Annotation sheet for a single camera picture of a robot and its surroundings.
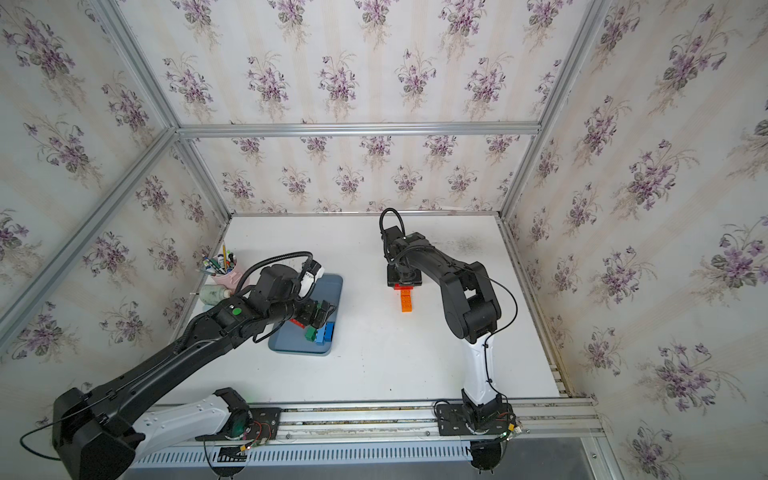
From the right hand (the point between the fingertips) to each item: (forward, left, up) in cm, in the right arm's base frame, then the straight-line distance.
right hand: (406, 283), depth 97 cm
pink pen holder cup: (-4, +55, +6) cm, 55 cm away
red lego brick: (-5, +3, +6) cm, 8 cm away
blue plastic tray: (-19, +34, +1) cm, 39 cm away
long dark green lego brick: (-18, +29, 0) cm, 34 cm away
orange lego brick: (-7, 0, -1) cm, 7 cm away
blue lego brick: (-18, +24, 0) cm, 30 cm away
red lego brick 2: (-23, +27, +19) cm, 40 cm away
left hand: (-15, +22, +14) cm, 30 cm away
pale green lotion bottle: (-9, +59, +6) cm, 60 cm away
